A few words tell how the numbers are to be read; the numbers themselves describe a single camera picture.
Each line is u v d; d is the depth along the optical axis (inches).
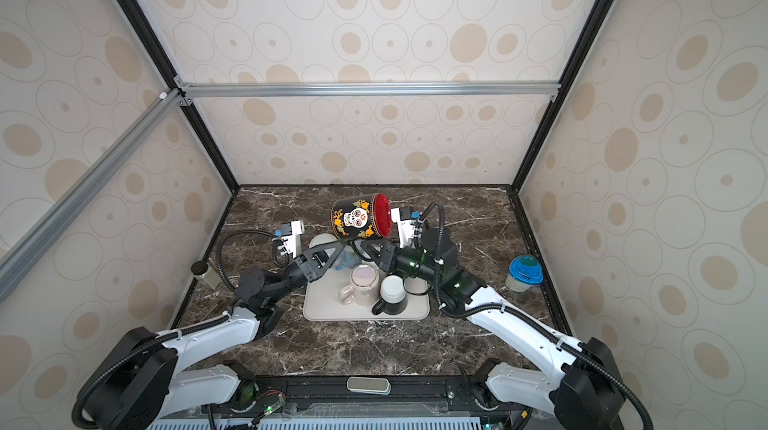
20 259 20.2
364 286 32.0
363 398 29.2
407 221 25.0
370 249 26.5
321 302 34.7
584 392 15.4
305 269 24.6
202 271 33.7
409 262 24.3
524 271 33.7
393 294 32.0
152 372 16.2
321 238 37.2
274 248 25.8
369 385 28.1
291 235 25.6
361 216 25.0
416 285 37.0
